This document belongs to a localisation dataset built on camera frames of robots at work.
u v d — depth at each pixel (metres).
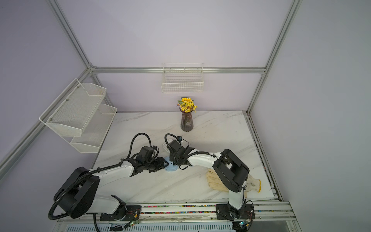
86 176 0.44
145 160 0.71
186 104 0.91
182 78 0.95
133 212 0.73
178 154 0.69
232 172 0.48
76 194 0.43
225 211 0.74
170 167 0.86
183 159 0.63
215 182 0.84
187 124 1.03
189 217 0.73
